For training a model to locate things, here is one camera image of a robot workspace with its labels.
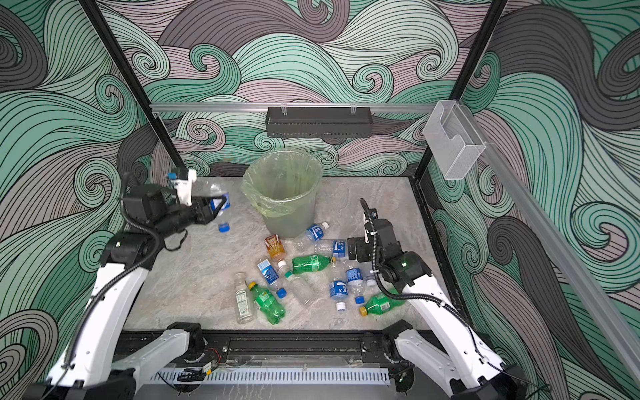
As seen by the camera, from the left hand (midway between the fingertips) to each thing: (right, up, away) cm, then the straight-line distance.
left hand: (220, 196), depth 67 cm
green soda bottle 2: (+11, -35, +10) cm, 38 cm away
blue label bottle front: (+34, -31, +12) cm, 48 cm away
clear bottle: (+45, -29, +16) cm, 56 cm away
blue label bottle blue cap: (+11, -28, +16) cm, 34 cm away
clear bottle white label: (+3, -33, +10) cm, 35 cm away
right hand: (+42, -14, +9) cm, 45 cm away
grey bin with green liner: (+12, +5, +39) cm, 41 cm away
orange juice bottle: (+11, -19, +23) cm, 31 cm away
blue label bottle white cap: (+33, -19, +22) cm, 45 cm away
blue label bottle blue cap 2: (+40, -28, +16) cm, 51 cm away
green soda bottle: (+25, -24, +19) cm, 39 cm away
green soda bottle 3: (+47, -34, +10) cm, 59 cm away
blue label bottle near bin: (+26, -14, +27) cm, 40 cm away
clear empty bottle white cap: (+22, -33, +18) cm, 43 cm away
